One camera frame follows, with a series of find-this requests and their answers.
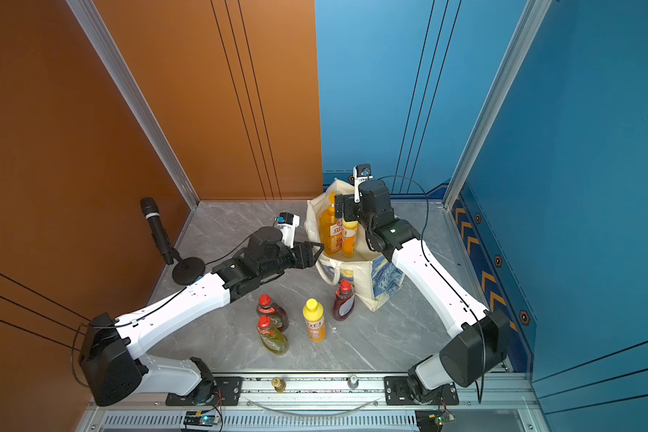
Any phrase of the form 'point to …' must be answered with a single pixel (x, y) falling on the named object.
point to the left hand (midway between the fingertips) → (318, 243)
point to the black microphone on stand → (187, 271)
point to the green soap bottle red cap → (274, 340)
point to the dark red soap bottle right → (344, 301)
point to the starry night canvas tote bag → (376, 279)
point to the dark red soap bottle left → (266, 307)
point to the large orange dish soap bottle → (330, 229)
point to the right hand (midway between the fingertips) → (353, 193)
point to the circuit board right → (432, 420)
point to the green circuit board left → (196, 418)
